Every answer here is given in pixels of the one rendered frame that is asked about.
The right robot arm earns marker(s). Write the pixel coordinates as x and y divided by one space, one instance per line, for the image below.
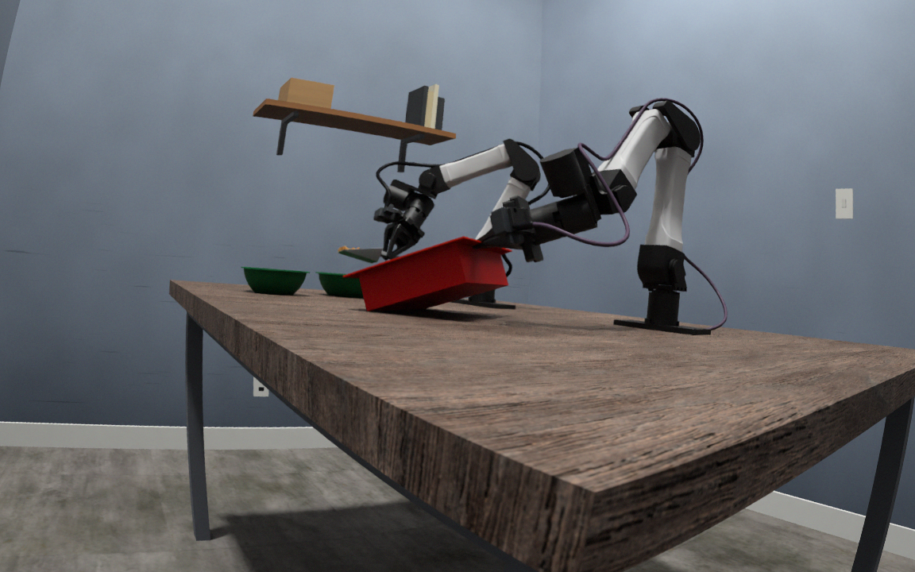
525 174

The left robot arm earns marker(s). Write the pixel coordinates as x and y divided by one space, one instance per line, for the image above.
661 259

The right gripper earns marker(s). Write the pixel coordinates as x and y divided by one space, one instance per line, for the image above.
406 234

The green bowl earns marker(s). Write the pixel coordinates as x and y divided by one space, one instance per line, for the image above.
337 285
275 282

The grey metal scoop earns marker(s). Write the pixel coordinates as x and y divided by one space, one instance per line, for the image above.
367 255

